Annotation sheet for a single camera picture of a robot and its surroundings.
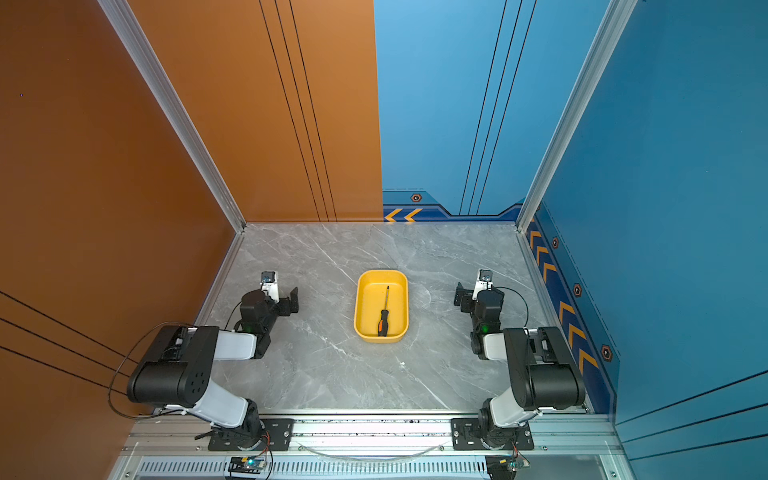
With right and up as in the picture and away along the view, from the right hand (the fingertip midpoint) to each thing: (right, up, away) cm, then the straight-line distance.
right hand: (474, 285), depth 94 cm
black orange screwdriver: (-29, -12, -5) cm, 32 cm away
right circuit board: (+1, -41, -23) cm, 47 cm away
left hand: (-61, 0, +1) cm, 61 cm away
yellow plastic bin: (-33, -3, +5) cm, 34 cm away
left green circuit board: (-62, -40, -22) cm, 77 cm away
